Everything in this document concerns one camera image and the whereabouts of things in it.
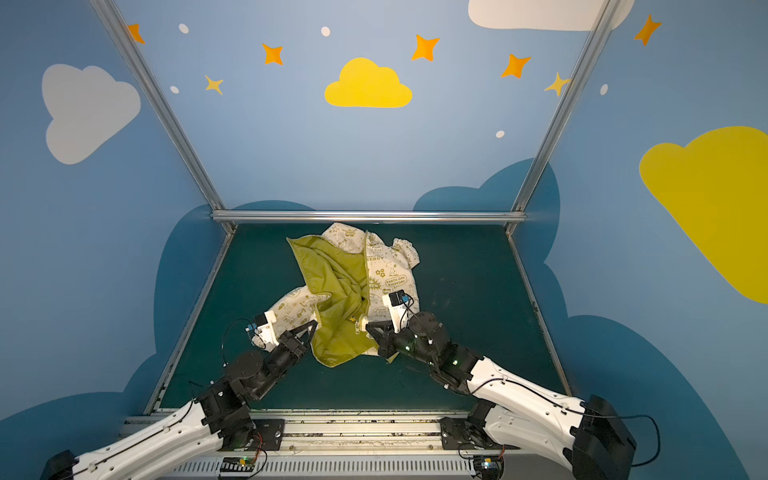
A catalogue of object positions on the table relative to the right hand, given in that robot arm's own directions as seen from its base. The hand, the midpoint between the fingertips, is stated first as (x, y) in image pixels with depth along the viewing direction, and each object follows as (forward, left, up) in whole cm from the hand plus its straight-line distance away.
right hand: (369, 324), depth 73 cm
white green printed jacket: (+29, +8, -17) cm, 34 cm away
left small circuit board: (-29, +31, -21) cm, 47 cm away
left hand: (0, +13, 0) cm, 13 cm away
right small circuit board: (-25, -31, -23) cm, 46 cm away
